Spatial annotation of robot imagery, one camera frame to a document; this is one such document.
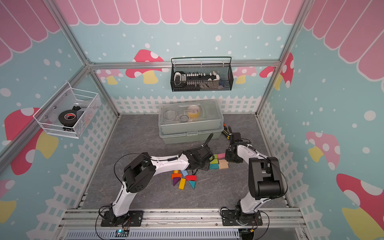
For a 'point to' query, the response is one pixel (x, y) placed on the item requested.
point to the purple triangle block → (176, 180)
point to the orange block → (177, 175)
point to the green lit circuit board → (121, 233)
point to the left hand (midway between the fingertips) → (205, 165)
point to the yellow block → (182, 183)
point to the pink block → (221, 155)
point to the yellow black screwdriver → (226, 134)
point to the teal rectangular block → (214, 166)
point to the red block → (191, 177)
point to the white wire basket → (84, 103)
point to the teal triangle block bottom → (192, 183)
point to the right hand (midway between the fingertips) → (231, 157)
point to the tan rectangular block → (224, 166)
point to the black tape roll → (68, 118)
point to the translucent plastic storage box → (183, 120)
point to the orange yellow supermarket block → (176, 171)
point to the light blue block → (184, 172)
